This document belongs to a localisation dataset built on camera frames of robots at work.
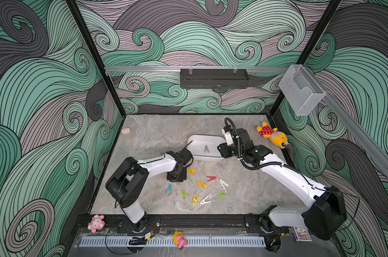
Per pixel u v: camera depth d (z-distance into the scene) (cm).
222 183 85
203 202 79
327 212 39
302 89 78
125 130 110
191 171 90
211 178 88
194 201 80
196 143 103
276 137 100
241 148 60
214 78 98
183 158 73
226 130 71
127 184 45
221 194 81
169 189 83
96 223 71
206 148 100
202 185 85
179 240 67
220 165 92
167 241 70
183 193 81
